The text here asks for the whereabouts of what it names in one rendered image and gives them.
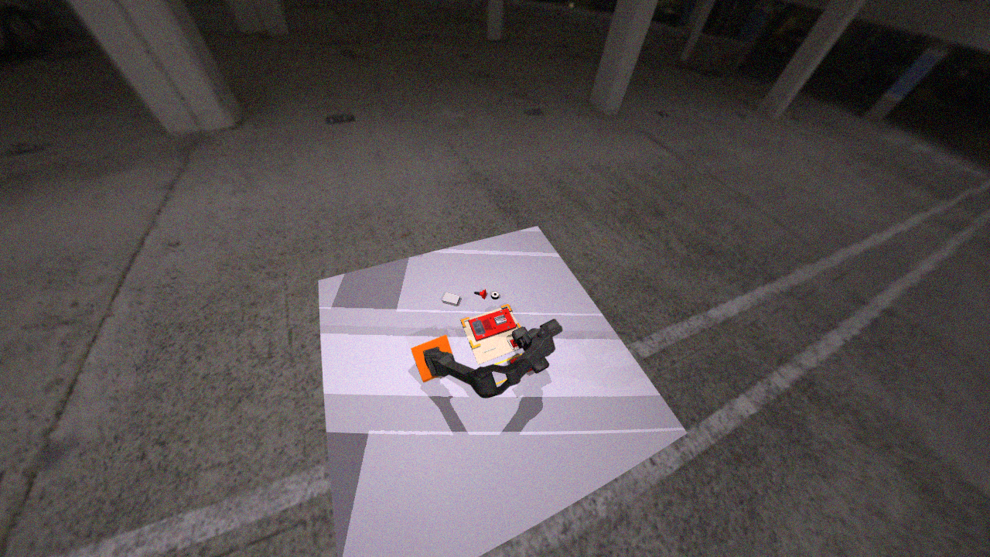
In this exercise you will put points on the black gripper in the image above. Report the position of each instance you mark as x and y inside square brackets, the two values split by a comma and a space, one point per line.
[519, 340]

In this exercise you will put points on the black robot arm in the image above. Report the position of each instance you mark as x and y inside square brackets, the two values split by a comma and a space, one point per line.
[540, 342]

